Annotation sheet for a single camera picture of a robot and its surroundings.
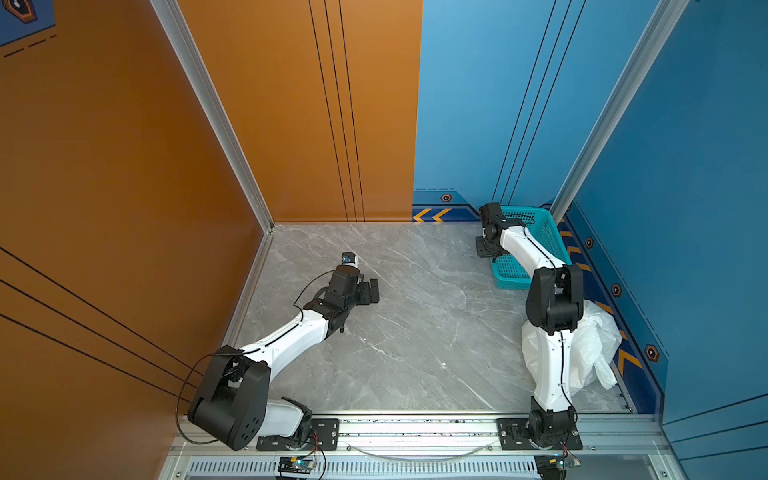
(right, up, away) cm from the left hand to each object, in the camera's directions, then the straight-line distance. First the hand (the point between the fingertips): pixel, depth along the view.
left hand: (365, 280), depth 89 cm
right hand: (+41, +9, +14) cm, 45 cm away
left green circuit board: (-15, -42, -18) cm, 48 cm away
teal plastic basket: (+44, +2, +3) cm, 44 cm away
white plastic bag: (+59, -13, -15) cm, 62 cm away
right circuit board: (+47, -43, -18) cm, 66 cm away
